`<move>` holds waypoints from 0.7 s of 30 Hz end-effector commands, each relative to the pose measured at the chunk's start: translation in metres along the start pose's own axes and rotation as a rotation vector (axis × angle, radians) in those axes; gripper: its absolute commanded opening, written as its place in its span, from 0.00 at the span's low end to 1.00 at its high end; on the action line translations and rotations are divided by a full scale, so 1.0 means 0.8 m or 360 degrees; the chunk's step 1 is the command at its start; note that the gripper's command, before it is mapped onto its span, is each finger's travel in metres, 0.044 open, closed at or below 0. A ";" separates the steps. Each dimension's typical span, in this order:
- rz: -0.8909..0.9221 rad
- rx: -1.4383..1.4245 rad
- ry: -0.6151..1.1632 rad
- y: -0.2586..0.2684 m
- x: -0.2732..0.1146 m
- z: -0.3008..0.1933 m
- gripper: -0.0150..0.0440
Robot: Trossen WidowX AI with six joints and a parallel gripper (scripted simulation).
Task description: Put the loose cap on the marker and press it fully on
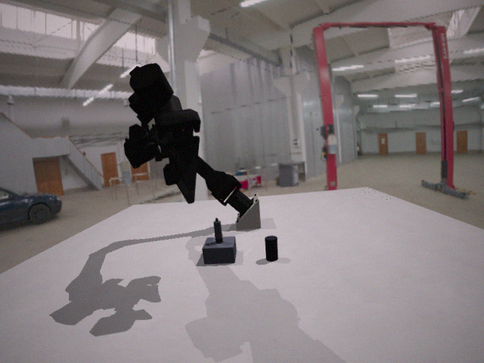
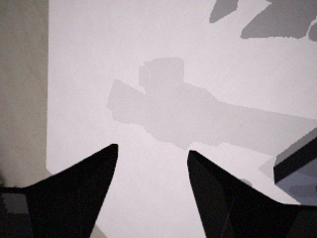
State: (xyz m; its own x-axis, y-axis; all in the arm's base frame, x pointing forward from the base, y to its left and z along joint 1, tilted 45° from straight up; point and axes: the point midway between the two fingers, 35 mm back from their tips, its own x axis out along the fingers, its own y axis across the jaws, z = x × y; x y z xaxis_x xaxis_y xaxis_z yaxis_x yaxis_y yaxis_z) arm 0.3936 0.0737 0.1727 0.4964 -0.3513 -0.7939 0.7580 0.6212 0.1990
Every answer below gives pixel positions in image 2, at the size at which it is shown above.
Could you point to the grey cube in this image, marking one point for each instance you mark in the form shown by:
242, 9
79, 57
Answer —
297, 174

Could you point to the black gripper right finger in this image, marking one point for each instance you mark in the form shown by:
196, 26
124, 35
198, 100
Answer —
231, 208

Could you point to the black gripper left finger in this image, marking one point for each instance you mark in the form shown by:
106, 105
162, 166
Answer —
64, 205

